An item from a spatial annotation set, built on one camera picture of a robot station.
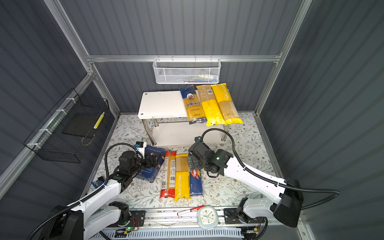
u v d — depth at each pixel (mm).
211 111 744
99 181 822
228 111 711
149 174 823
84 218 428
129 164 667
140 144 738
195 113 708
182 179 844
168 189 806
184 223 728
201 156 550
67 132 723
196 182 826
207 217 720
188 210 755
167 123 1153
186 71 1238
